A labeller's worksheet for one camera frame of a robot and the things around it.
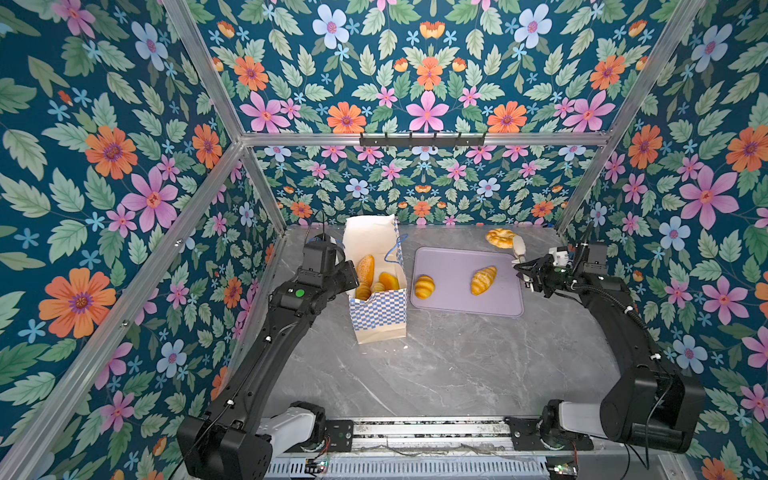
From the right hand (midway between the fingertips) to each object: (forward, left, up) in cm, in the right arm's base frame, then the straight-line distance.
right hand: (517, 265), depth 80 cm
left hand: (-3, +43, +5) cm, 43 cm away
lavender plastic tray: (+14, +13, -21) cm, 29 cm away
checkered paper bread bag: (-11, +37, -7) cm, 39 cm away
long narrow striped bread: (+4, +45, -18) cm, 48 cm away
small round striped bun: (+6, +25, -19) cm, 31 cm away
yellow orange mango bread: (+7, +36, -17) cm, 41 cm away
